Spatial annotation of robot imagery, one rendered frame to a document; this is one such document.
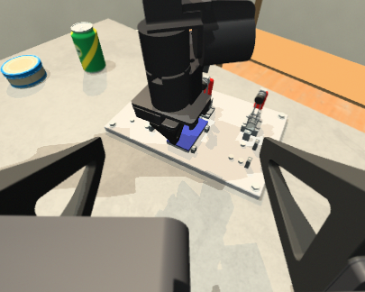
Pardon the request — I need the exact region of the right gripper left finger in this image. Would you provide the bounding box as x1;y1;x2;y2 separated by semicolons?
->
0;137;105;216

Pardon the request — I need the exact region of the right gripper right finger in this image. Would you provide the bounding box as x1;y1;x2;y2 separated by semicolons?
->
260;137;365;292

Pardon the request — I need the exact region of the grey toggle clamp with red handle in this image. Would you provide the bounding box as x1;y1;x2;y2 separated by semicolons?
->
240;87;268;137

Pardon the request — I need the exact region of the cream flat fixture plate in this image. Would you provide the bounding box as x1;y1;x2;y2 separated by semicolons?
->
105;90;288;200

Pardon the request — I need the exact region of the green drink can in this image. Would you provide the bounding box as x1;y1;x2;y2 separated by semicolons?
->
70;23;106;74

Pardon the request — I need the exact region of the round tin with blue rim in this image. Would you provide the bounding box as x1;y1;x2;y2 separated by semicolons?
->
1;55;47;89

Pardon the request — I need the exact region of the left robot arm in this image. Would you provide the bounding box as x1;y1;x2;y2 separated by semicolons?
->
137;0;256;105

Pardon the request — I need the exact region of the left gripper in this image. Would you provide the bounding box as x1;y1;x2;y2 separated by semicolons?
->
131;65;211;145

